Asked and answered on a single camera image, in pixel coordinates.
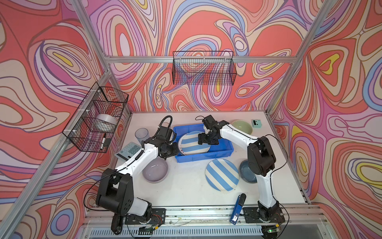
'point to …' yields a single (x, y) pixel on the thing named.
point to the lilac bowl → (156, 171)
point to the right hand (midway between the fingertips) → (205, 145)
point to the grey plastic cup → (142, 134)
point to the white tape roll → (105, 122)
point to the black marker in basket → (104, 137)
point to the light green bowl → (243, 125)
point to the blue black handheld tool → (237, 208)
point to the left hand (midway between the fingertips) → (179, 150)
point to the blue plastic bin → (223, 149)
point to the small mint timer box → (256, 123)
